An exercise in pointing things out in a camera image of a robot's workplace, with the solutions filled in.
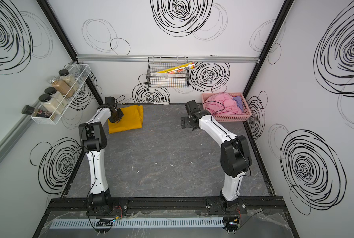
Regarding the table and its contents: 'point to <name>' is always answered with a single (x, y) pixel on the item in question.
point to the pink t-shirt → (222, 103)
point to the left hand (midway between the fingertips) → (119, 115)
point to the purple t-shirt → (239, 101)
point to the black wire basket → (174, 79)
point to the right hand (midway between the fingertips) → (191, 122)
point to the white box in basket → (167, 76)
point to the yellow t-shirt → (132, 119)
